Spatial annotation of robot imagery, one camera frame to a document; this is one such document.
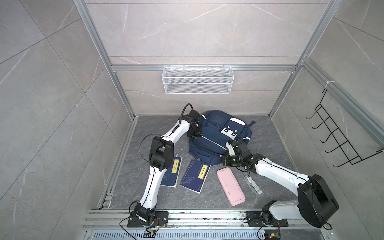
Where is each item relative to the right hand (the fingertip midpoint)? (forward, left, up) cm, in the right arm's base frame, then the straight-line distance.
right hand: (220, 158), depth 87 cm
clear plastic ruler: (-14, -18, -7) cm, 24 cm away
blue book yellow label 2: (-8, +15, -7) cm, 18 cm away
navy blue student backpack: (+26, -2, -3) cm, 27 cm away
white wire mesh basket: (+48, +12, +22) cm, 54 cm away
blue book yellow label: (-7, +30, -7) cm, 31 cm away
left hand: (+20, +11, -1) cm, 23 cm away
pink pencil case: (-18, -6, -6) cm, 20 cm away
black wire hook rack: (-7, -48, +23) cm, 54 cm away
